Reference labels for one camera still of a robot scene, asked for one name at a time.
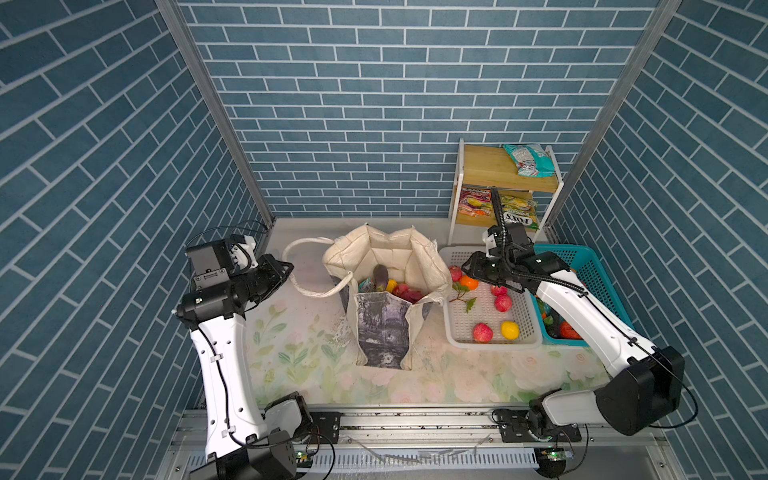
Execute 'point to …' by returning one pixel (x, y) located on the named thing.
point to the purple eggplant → (380, 277)
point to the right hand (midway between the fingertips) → (463, 264)
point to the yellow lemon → (510, 330)
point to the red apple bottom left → (482, 332)
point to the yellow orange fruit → (391, 285)
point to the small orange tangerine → (469, 282)
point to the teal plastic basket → (586, 270)
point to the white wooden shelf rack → (490, 166)
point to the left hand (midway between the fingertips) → (293, 263)
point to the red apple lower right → (503, 302)
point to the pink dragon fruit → (406, 293)
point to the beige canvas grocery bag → (386, 325)
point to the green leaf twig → (461, 291)
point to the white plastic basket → (481, 315)
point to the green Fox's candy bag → (520, 209)
